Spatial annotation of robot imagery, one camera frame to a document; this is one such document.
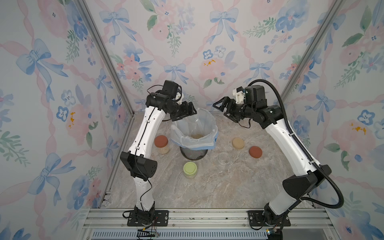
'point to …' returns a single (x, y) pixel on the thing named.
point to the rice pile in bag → (196, 136)
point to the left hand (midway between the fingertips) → (192, 113)
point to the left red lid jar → (161, 142)
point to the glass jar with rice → (223, 158)
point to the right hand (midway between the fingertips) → (219, 107)
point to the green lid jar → (190, 170)
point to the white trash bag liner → (197, 131)
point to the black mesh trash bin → (192, 154)
